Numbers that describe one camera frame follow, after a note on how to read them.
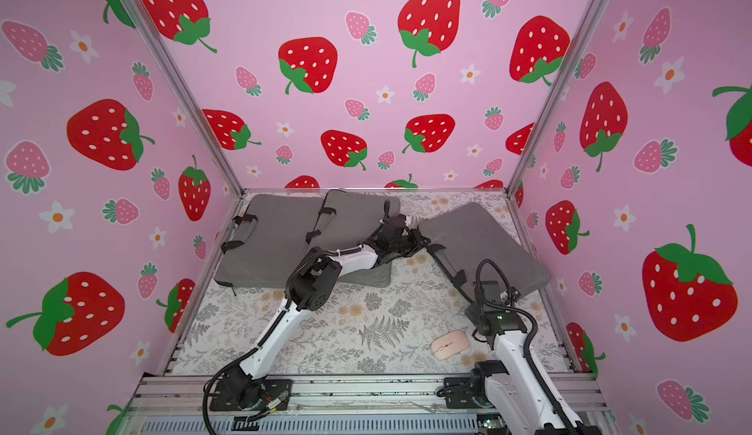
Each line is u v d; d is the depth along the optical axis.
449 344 0.80
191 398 0.76
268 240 1.01
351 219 1.08
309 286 0.65
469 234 1.05
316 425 0.70
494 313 0.64
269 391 0.74
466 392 0.74
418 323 0.86
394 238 0.88
